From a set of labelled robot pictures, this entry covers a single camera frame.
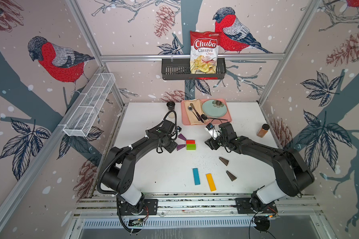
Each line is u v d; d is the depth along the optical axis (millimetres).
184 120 1104
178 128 828
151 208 729
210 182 815
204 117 1104
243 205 731
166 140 683
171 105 1037
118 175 443
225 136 713
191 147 954
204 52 843
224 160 883
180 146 946
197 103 1206
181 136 981
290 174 440
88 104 783
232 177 816
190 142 973
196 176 835
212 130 787
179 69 1067
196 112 1143
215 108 1175
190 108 1165
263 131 952
